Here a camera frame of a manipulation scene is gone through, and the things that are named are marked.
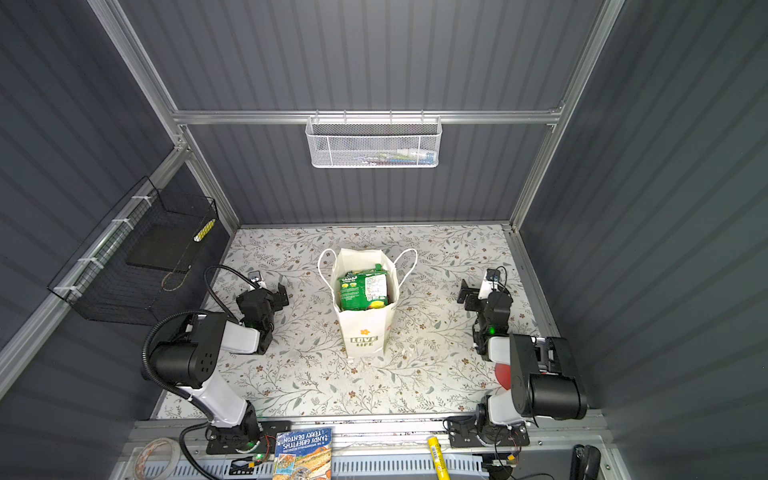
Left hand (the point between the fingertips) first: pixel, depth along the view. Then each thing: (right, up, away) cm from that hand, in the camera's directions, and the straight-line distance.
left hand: (263, 288), depth 95 cm
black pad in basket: (-17, +13, -18) cm, 28 cm away
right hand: (+70, +2, -4) cm, 70 cm away
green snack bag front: (+34, +2, -18) cm, 39 cm away
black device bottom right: (+87, -38, -26) cm, 98 cm away
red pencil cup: (+73, -23, -11) cm, 78 cm away
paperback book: (+21, -36, -26) cm, 49 cm away
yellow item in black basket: (-11, +18, -13) cm, 24 cm away
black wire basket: (-22, +8, -22) cm, 32 cm away
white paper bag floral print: (+35, -9, -19) cm, 41 cm away
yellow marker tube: (+52, -36, -25) cm, 68 cm away
